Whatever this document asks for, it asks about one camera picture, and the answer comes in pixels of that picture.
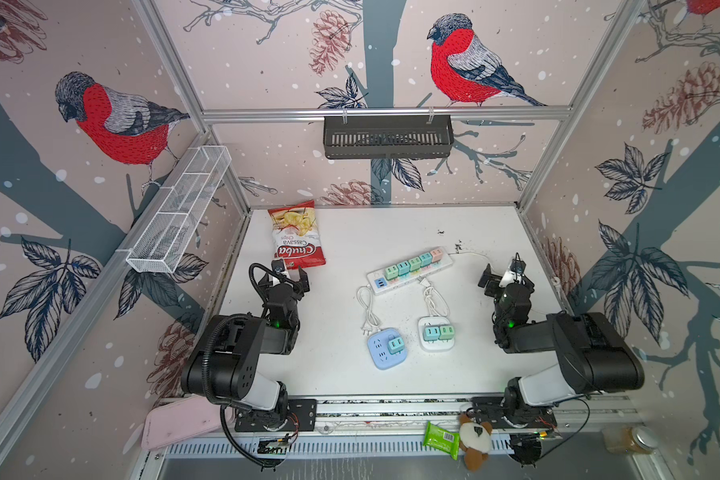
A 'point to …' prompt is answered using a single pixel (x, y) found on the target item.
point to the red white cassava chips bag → (296, 236)
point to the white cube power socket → (440, 345)
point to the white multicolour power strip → (407, 269)
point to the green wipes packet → (440, 440)
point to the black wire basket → (388, 137)
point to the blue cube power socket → (378, 347)
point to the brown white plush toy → (475, 440)
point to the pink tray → (182, 418)
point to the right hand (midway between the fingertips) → (505, 271)
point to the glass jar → (632, 440)
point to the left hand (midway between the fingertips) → (281, 269)
